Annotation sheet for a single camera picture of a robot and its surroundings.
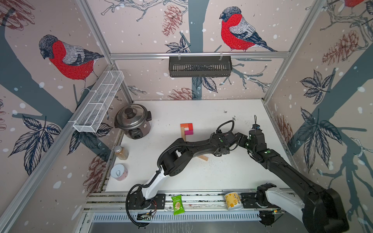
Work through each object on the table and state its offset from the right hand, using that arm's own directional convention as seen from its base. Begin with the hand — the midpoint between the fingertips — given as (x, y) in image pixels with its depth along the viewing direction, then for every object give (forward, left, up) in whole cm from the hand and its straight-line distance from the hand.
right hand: (240, 135), depth 87 cm
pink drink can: (-24, +70, -5) cm, 74 cm away
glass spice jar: (-13, +71, -2) cm, 73 cm away
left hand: (-5, +8, -8) cm, 13 cm away
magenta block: (+7, +33, -11) cm, 35 cm away
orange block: (+13, +36, -9) cm, 39 cm away
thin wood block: (+6, +37, -10) cm, 39 cm away
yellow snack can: (-35, +9, -4) cm, 36 cm away
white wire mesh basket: (-5, +81, +21) cm, 84 cm away
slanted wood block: (-11, +23, -10) cm, 27 cm away
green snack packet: (-37, +36, -9) cm, 52 cm away
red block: (+12, +32, -9) cm, 35 cm away
